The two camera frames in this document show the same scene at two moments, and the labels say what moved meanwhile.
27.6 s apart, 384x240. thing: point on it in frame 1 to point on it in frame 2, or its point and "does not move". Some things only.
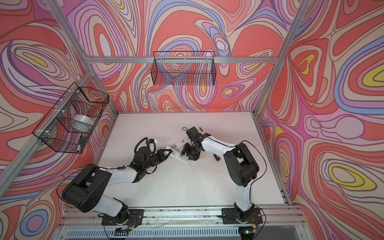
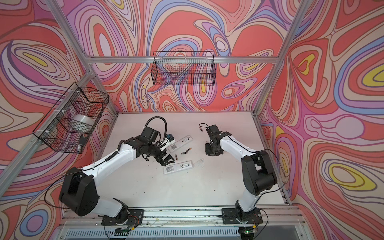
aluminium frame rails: [18, 161] does not move
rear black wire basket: [186, 68] does not move
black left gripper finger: [159, 157] to [166, 161]
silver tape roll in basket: [81, 123] does not move
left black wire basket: [68, 124] does not move
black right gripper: [194, 157] to [209, 153]
